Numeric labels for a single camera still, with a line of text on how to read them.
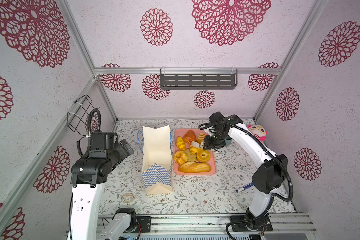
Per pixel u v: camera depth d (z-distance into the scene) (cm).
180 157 92
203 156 95
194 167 90
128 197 83
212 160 97
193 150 95
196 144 90
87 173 38
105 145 45
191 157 95
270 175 47
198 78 92
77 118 76
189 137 104
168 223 76
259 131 103
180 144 102
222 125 59
